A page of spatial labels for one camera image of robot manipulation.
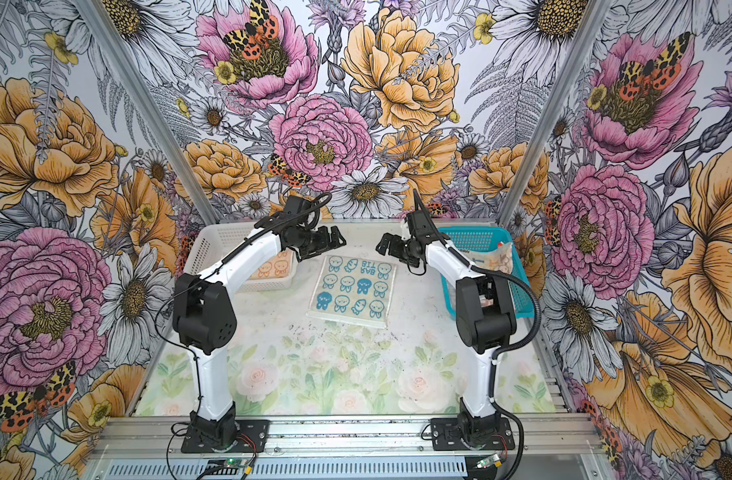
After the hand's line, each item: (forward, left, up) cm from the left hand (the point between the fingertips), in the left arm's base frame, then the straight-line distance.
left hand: (332, 253), depth 92 cm
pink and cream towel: (+5, -56, -10) cm, 57 cm away
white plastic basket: (+12, +45, -8) cm, 47 cm away
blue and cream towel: (-4, -6, -15) cm, 17 cm away
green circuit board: (-51, +21, -15) cm, 57 cm away
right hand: (+1, -17, -4) cm, 18 cm away
